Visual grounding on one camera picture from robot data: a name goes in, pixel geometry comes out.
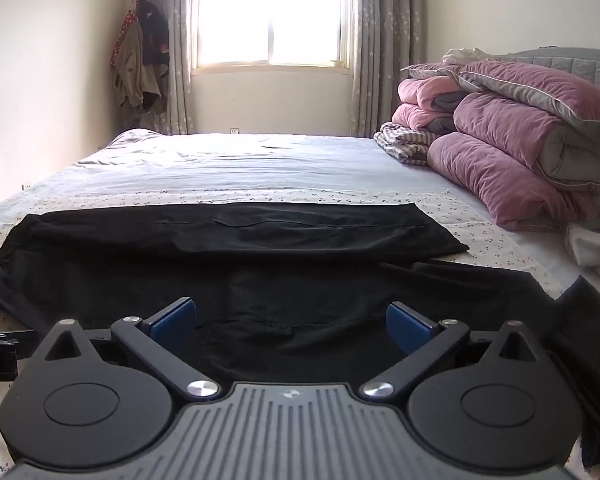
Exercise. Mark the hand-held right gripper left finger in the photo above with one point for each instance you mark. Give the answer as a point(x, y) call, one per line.
point(172, 318)

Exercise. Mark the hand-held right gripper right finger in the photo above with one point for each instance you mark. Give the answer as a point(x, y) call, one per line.
point(405, 324)

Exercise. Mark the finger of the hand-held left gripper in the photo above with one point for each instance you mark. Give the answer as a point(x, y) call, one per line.
point(7, 336)

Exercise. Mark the black pants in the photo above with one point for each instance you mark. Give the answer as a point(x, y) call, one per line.
point(280, 260)

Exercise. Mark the cherry print bed sheet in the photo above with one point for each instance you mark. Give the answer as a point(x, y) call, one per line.
point(480, 215)

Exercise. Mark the light blue bed sheet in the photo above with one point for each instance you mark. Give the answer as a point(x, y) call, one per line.
point(260, 160)

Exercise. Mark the grey striped blanket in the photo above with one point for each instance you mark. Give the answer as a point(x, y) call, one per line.
point(405, 142)

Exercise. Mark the white fleece cloth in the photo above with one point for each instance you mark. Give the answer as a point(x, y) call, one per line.
point(592, 250)

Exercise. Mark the small folded pink quilt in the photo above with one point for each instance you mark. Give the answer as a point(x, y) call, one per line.
point(420, 105)

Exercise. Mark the large pink grey quilt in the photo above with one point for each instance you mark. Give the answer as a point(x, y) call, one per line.
point(510, 130)

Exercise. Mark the beige hanging jacket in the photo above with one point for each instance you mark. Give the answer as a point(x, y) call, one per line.
point(130, 67)

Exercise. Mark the grey patterned curtain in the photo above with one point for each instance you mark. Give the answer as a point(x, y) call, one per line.
point(385, 50)
point(172, 50)

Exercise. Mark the dark hanging garment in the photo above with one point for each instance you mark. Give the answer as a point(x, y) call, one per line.
point(155, 45)

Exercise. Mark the white crumpled cloth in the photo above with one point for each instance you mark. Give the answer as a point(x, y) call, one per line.
point(467, 55)

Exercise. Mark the red patterned hanging garment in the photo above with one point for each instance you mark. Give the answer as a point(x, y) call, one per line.
point(121, 35)

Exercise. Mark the grey quilted headboard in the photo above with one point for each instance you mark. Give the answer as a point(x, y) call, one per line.
point(575, 62)

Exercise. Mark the window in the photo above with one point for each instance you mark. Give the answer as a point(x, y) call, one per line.
point(272, 15)

